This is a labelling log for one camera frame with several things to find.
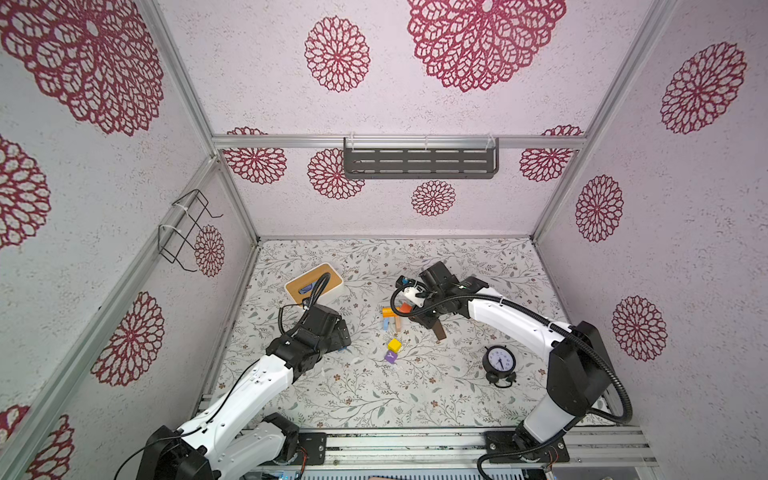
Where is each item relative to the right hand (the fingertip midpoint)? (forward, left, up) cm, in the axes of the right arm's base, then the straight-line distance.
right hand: (414, 307), depth 86 cm
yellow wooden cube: (-7, +6, -11) cm, 14 cm away
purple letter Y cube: (-10, +6, -11) cm, 16 cm away
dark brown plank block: (-1, -9, -12) cm, 15 cm away
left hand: (-9, +23, -2) cm, 25 cm away
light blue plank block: (0, +9, -10) cm, 13 cm away
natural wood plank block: (+1, +4, -10) cm, 11 cm away
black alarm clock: (-11, -25, -10) cm, 29 cm away
